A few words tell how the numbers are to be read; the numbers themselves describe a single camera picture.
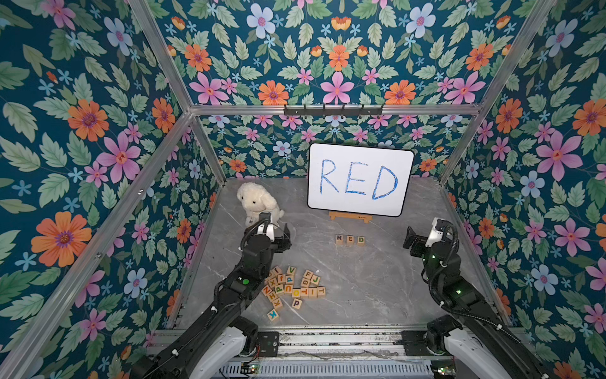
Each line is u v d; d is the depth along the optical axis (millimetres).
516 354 445
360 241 954
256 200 884
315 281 845
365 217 987
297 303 801
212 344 554
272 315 777
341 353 733
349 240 956
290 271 865
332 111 913
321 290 821
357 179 951
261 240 636
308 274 862
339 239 958
